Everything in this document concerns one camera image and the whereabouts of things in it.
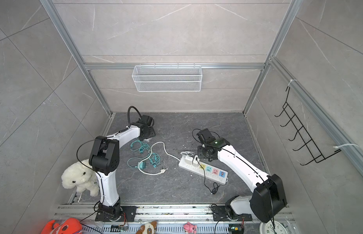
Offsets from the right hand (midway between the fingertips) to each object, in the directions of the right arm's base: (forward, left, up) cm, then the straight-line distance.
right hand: (204, 153), depth 83 cm
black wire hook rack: (+2, -44, +19) cm, 48 cm away
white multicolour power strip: (-8, 0, -7) cm, 11 cm away
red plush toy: (-33, +64, -4) cm, 73 cm away
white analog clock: (-35, -29, -9) cm, 46 cm away
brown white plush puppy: (-34, +30, -9) cm, 46 cm away
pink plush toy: (-35, +10, -9) cm, 37 cm away
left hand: (+21, +35, -6) cm, 41 cm away
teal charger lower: (-3, +38, -10) cm, 39 cm away
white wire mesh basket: (+49, +25, +18) cm, 58 cm away
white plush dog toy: (-14, +62, +5) cm, 64 cm away
